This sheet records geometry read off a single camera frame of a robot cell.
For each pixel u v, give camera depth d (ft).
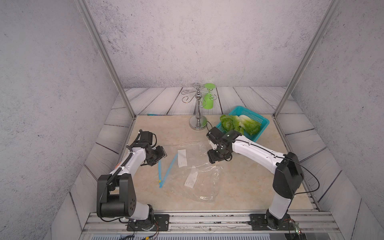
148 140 2.34
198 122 3.78
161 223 2.39
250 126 3.33
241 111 3.67
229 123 3.25
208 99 3.66
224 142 1.97
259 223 2.38
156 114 4.02
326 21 2.44
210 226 2.38
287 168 1.58
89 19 2.42
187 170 2.92
